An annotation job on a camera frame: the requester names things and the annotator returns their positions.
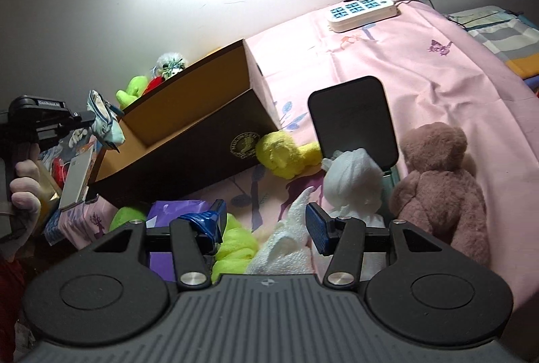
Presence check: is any green plush toy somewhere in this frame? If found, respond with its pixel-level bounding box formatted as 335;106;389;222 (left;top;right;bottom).
109;207;258;283

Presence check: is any white fuzzy cat plush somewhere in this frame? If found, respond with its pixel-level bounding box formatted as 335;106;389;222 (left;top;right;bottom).
246;187;332;277

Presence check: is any white plush toy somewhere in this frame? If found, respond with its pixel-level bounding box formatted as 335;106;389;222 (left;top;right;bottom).
322;148;385;228

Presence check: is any light blue cloth toy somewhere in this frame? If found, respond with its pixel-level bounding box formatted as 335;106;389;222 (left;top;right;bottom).
87;89;125;152

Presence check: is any yellow plush toy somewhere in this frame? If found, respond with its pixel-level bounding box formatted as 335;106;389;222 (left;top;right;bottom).
255;130;322;180

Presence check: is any brown cardboard box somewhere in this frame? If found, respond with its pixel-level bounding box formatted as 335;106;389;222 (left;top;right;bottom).
88;39;281;210

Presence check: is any pink-brown teddy bear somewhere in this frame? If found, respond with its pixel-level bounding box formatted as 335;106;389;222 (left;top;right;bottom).
389;122;490;266

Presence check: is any left hand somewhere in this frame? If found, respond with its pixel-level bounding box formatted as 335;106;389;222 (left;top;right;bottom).
1;144;42;262

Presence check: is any purple paper bag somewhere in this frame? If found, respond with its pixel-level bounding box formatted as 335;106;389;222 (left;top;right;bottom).
146;200;210;282

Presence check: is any lime green plush on left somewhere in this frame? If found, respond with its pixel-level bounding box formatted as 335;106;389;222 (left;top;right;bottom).
115;75;149;109

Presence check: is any black square pad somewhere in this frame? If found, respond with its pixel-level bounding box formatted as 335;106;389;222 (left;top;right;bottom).
308;76;399;171

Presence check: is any white fluffy doll head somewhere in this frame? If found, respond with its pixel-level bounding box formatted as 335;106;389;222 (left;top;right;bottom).
152;52;187;80

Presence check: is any pink bed sheet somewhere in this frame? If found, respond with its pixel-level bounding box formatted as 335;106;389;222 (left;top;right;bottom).
247;3;538;305

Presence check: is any white power strip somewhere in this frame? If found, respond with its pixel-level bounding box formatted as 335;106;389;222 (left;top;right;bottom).
326;0;398;33

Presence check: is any striped folded cloth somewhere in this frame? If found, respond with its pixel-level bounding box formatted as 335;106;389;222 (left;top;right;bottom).
446;5;539;94

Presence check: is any black thin cable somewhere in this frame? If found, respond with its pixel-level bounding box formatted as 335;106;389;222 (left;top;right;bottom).
391;0;524;31

